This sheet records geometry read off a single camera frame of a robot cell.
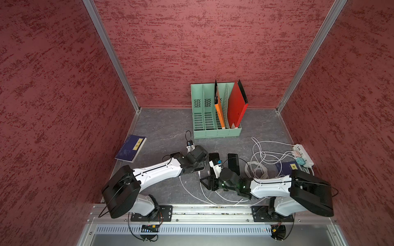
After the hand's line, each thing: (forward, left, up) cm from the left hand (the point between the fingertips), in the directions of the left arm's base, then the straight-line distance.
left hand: (198, 163), depth 85 cm
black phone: (-6, -1, +6) cm, 9 cm away
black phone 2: (+7, -10, -7) cm, 14 cm away
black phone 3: (+3, -22, -7) cm, 23 cm away
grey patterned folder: (+44, -19, +4) cm, 48 cm away
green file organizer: (+36, -5, -7) cm, 37 cm away
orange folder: (+23, -11, +24) cm, 35 cm away
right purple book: (0, -54, -6) cm, 54 cm away
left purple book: (+12, +44, -5) cm, 46 cm away
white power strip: (+3, -67, -4) cm, 67 cm away
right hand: (-10, -3, -2) cm, 11 cm away
